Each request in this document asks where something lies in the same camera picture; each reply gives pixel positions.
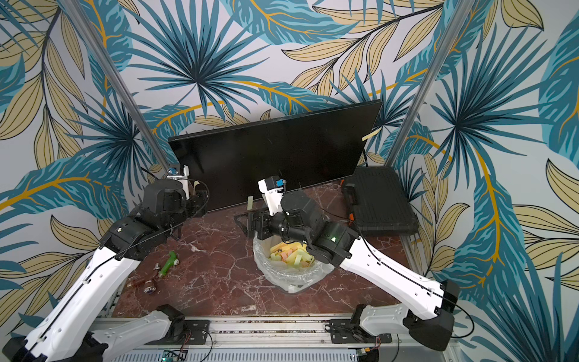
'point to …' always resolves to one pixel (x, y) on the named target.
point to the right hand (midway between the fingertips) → (243, 215)
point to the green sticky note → (249, 203)
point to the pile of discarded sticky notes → (293, 253)
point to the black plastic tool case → (378, 203)
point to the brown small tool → (150, 288)
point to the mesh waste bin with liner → (286, 277)
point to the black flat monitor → (302, 150)
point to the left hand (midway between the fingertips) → (196, 197)
